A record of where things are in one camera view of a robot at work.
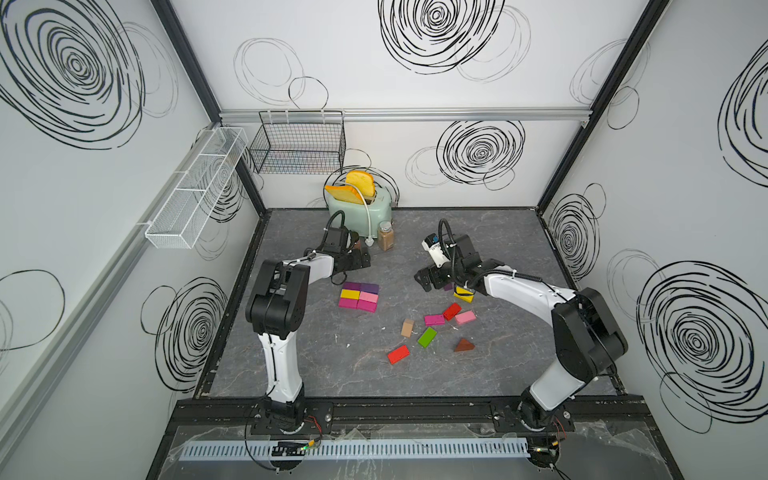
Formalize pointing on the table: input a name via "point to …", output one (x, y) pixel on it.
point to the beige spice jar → (386, 236)
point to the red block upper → (452, 311)
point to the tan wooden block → (407, 328)
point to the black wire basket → (300, 142)
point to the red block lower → (398, 354)
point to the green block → (427, 337)
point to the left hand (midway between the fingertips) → (359, 259)
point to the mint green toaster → (353, 216)
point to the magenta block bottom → (437, 319)
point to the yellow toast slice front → (344, 193)
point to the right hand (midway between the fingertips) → (428, 270)
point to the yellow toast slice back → (364, 181)
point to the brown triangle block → (464, 345)
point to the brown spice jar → (358, 244)
